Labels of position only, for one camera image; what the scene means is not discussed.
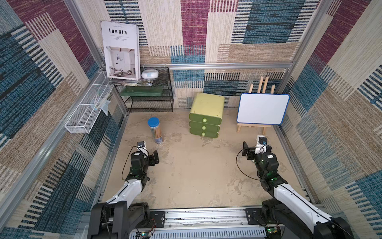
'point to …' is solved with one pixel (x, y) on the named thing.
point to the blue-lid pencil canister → (153, 123)
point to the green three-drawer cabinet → (206, 115)
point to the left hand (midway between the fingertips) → (147, 151)
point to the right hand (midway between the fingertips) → (254, 140)
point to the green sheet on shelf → (142, 91)
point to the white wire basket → (82, 121)
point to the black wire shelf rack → (158, 97)
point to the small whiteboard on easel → (261, 109)
